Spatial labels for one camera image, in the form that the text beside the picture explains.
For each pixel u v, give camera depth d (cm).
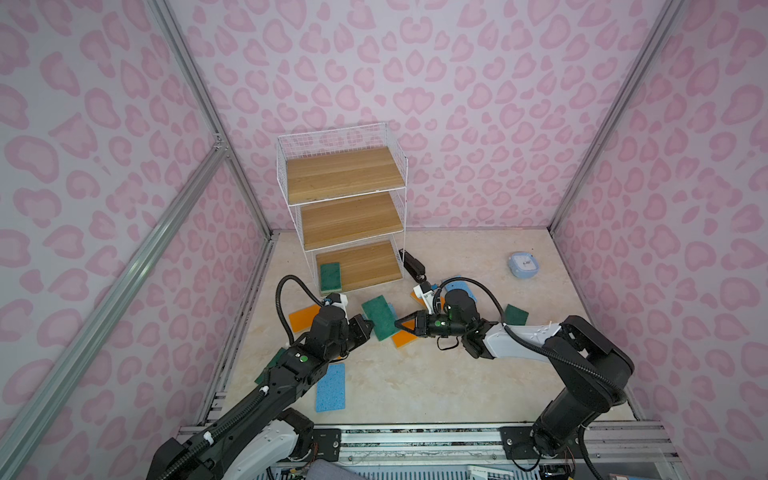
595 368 46
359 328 70
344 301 75
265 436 58
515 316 95
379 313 82
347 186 75
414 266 105
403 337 80
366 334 69
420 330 74
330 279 104
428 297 80
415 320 78
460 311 68
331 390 81
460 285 82
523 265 106
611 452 72
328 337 61
